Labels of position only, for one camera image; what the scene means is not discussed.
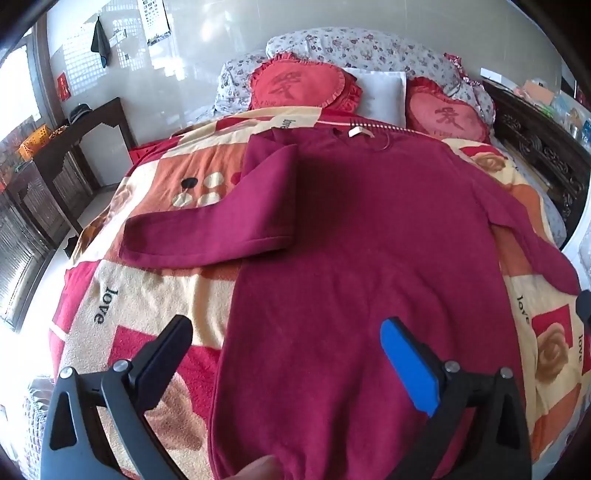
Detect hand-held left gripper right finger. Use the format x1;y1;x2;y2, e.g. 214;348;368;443
380;317;533;480

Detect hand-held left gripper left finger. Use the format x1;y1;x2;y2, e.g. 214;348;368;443
41;315;193;480

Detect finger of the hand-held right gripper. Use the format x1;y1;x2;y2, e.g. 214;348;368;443
576;288;591;326

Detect maroon sweater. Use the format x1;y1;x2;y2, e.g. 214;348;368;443
119;126;581;480

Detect person's left hand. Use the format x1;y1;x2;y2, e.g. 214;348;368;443
227;455;283;480

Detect printed fleece blanket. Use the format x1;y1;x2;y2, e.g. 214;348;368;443
48;105;583;480

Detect pale bed sheet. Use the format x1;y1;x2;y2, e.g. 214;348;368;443
489;134;568;247

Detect white mesh basket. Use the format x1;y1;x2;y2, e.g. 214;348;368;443
21;376;63;467

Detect dark carved wooden headboard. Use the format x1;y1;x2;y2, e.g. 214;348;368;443
482;78;591;252

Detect dark wooden cabinet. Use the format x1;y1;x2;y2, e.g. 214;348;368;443
0;161;63;333

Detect pile of assorted packets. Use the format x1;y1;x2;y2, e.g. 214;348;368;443
480;67;591;153

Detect dark wooden desk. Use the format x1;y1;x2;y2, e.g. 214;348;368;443
32;97;136;236

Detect pink heart pillow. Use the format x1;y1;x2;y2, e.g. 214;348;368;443
405;76;491;144

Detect orange box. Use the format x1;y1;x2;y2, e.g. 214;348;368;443
18;124;51;160

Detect white pillow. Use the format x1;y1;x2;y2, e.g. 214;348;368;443
344;68;408;129

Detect ruffled red heart pillow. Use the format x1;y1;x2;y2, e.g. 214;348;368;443
248;52;364;112

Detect window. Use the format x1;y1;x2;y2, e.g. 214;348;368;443
0;28;52;153

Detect black hanging cloth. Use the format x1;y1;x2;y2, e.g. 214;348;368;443
90;18;112;69

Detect floral pillows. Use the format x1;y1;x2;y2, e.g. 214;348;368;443
215;27;496;134

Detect wall calendar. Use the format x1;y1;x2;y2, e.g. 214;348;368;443
141;0;171;47

